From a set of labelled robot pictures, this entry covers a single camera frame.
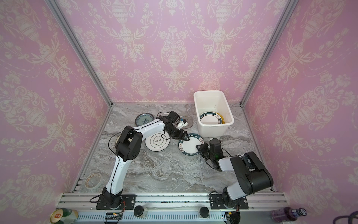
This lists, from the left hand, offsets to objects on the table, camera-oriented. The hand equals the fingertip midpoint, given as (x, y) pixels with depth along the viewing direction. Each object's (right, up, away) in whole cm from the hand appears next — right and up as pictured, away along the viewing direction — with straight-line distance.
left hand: (186, 139), depth 95 cm
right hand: (+7, -4, -3) cm, 9 cm away
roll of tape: (-55, -22, -14) cm, 61 cm away
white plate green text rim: (+2, -5, -3) cm, 6 cm away
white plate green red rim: (+19, +14, +11) cm, 26 cm away
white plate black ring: (-19, -2, +2) cm, 20 cm away
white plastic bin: (+22, +28, +15) cm, 39 cm away
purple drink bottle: (+46, -29, -31) cm, 63 cm away
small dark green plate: (-33, +14, +15) cm, 39 cm away
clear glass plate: (+3, +13, +14) cm, 19 cm away
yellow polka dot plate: (+27, +14, +8) cm, 32 cm away
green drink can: (-55, -29, -33) cm, 71 cm away
